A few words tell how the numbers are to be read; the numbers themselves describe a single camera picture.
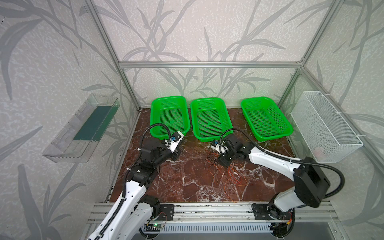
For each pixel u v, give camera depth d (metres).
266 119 1.12
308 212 0.75
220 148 0.75
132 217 0.56
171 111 1.19
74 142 0.64
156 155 0.57
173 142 0.60
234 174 0.87
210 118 1.19
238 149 0.65
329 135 0.63
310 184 0.43
